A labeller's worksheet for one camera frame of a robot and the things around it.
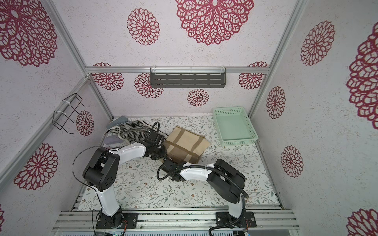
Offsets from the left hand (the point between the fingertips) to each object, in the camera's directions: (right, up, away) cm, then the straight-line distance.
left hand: (167, 154), depth 96 cm
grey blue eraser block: (-40, +24, +20) cm, 51 cm away
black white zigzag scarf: (-27, +15, +15) cm, 34 cm away
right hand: (+9, -7, -6) cm, 13 cm away
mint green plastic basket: (+51, +19, +18) cm, 57 cm away
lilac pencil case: (-38, +8, +6) cm, 39 cm away
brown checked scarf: (+13, +5, +7) cm, 15 cm away
